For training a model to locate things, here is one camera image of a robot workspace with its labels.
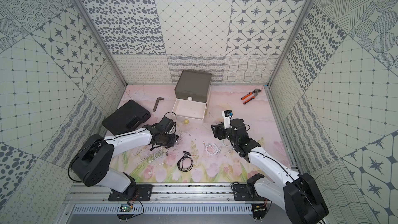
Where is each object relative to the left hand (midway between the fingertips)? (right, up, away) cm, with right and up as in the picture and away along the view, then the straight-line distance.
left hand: (174, 139), depth 90 cm
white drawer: (+8, +15, +5) cm, 18 cm away
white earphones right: (+31, -2, +1) cm, 31 cm away
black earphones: (-7, 0, -17) cm, 18 cm away
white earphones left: (-7, -10, -5) cm, 13 cm away
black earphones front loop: (+8, -12, -6) cm, 16 cm away
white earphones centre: (+22, -5, -2) cm, 23 cm away
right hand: (+26, +9, -5) cm, 27 cm away
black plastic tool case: (-29, +13, +6) cm, 32 cm away
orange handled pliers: (+57, +29, +26) cm, 69 cm away
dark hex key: (-17, +21, +20) cm, 33 cm away
